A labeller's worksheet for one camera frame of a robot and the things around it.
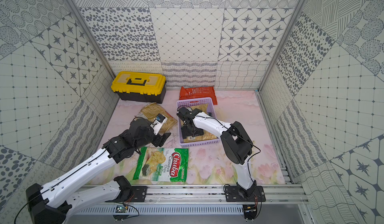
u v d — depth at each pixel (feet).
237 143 1.63
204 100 3.49
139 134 1.78
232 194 2.41
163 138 2.17
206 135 2.96
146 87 3.29
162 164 2.75
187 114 2.22
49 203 1.26
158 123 2.05
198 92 3.88
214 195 2.48
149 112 3.43
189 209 2.31
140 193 2.45
